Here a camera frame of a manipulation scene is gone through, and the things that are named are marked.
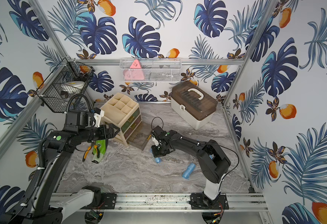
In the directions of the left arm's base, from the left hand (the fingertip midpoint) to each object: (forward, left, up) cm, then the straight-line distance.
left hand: (112, 127), depth 68 cm
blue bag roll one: (-5, -23, -24) cm, 33 cm away
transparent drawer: (+14, -4, -19) cm, 24 cm away
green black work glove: (+2, +15, -29) cm, 33 cm away
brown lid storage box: (+28, -44, -9) cm, 53 cm away
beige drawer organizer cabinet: (+16, -1, -6) cm, 17 cm away
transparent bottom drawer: (+14, -8, -30) cm, 34 cm away
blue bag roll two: (-8, -41, -29) cm, 51 cm away
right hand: (-1, -21, -26) cm, 33 cm away
